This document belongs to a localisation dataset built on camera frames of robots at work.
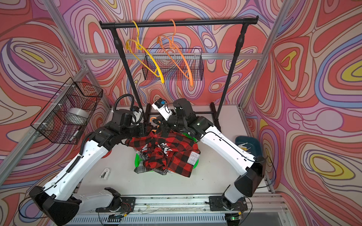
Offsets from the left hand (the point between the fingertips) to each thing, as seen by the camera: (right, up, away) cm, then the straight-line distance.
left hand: (151, 127), depth 73 cm
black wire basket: (-47, +3, -6) cm, 47 cm away
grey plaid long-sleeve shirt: (-6, -22, +2) cm, 23 cm away
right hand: (+4, +2, -6) cm, 7 cm away
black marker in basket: (-40, -4, -1) cm, 40 cm away
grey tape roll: (-38, +6, -2) cm, 38 cm away
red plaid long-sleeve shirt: (+7, -12, -1) cm, 14 cm away
